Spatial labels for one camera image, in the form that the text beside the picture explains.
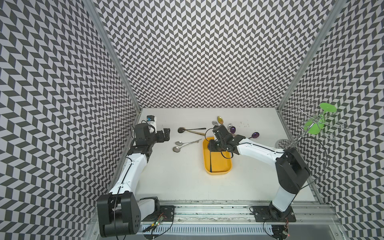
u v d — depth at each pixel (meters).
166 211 0.74
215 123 1.11
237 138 0.65
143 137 0.62
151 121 0.71
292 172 0.47
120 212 0.40
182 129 1.06
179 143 0.99
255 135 0.99
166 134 0.76
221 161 0.91
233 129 1.04
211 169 0.89
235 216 0.74
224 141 0.67
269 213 0.66
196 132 1.09
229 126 1.05
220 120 1.12
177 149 0.96
